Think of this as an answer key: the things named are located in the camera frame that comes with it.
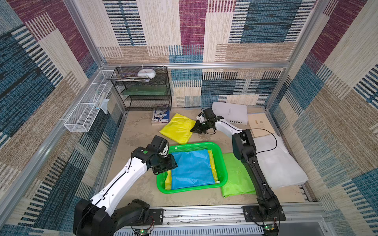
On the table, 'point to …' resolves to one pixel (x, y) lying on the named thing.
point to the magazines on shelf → (129, 76)
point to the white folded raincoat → (279, 165)
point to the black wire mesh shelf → (145, 88)
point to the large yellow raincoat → (168, 184)
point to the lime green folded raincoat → (239, 181)
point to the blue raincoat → (194, 169)
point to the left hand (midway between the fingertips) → (174, 165)
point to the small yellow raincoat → (178, 128)
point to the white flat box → (232, 112)
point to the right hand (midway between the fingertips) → (189, 129)
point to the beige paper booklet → (261, 121)
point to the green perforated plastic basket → (219, 159)
